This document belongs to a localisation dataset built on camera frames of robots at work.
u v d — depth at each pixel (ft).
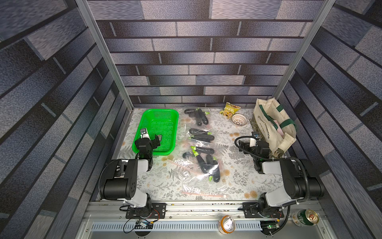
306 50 2.78
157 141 2.87
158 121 3.63
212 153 2.97
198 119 3.58
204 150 2.94
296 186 1.46
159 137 3.38
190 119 3.73
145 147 2.32
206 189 2.66
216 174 2.69
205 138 3.21
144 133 2.62
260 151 2.38
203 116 3.61
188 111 3.76
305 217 2.07
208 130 3.35
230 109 3.73
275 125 2.80
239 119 3.61
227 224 2.01
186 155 2.94
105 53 2.80
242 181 2.73
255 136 2.65
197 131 3.23
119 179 1.49
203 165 2.80
